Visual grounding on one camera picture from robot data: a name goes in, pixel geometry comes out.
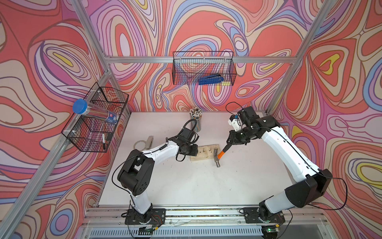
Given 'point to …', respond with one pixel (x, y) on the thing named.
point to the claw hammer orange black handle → (217, 157)
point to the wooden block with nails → (205, 152)
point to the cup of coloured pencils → (195, 113)
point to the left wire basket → (89, 134)
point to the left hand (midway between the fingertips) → (197, 151)
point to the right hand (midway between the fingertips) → (230, 145)
